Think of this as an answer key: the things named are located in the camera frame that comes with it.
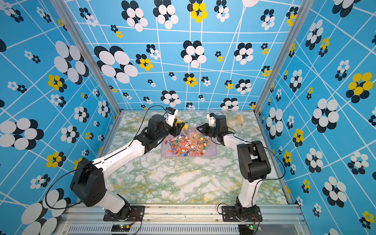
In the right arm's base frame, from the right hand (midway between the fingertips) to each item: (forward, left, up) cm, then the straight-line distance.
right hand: (198, 127), depth 93 cm
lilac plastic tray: (-10, -9, -14) cm, 19 cm away
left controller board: (-52, +40, -15) cm, 67 cm away
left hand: (-5, +9, +13) cm, 16 cm away
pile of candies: (-8, +9, -9) cm, 15 cm away
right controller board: (-52, -23, -15) cm, 59 cm away
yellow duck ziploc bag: (-4, +7, -1) cm, 8 cm away
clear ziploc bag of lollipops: (+15, -31, -9) cm, 36 cm away
